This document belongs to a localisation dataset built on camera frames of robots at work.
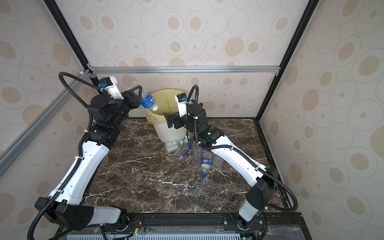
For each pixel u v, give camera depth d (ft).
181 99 1.86
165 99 3.35
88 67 2.90
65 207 1.22
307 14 2.30
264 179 1.39
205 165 2.97
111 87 1.77
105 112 1.55
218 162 2.93
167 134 3.47
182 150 3.17
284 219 2.41
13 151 1.71
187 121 1.78
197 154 3.19
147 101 2.14
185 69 3.02
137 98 1.94
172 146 3.20
